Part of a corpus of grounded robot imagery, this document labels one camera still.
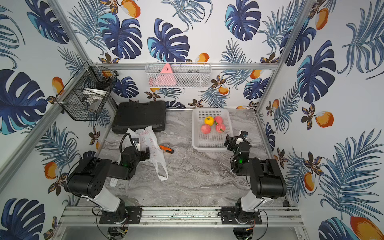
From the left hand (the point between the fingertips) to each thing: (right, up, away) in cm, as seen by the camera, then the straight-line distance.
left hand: (140, 145), depth 95 cm
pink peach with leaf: (+53, +11, +8) cm, 55 cm away
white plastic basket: (+49, +2, +8) cm, 49 cm away
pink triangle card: (+17, +40, -5) cm, 44 cm away
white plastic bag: (+5, +4, -2) cm, 7 cm away
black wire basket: (-27, +28, -12) cm, 41 cm away
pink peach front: (+42, +10, +8) cm, 44 cm away
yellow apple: (+45, +16, +12) cm, 50 cm away
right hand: (+61, +6, -1) cm, 61 cm away
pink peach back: (+52, +18, +13) cm, 56 cm away
